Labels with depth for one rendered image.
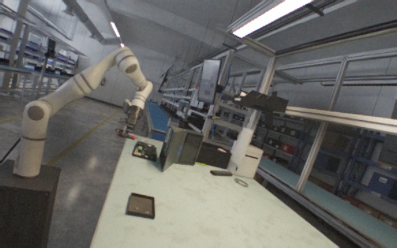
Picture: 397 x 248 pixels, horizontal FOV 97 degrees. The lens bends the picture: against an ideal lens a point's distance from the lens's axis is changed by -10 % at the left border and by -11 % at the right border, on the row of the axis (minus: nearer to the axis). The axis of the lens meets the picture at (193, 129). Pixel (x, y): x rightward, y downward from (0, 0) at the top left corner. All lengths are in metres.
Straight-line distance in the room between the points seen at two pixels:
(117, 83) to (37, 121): 11.42
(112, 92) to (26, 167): 11.43
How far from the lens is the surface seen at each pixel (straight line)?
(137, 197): 0.71
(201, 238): 0.62
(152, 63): 12.32
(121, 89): 12.27
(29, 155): 1.00
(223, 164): 1.40
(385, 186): 4.16
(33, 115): 0.95
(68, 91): 0.95
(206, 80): 2.39
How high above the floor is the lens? 1.34
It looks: 6 degrees down
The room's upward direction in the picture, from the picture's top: 18 degrees clockwise
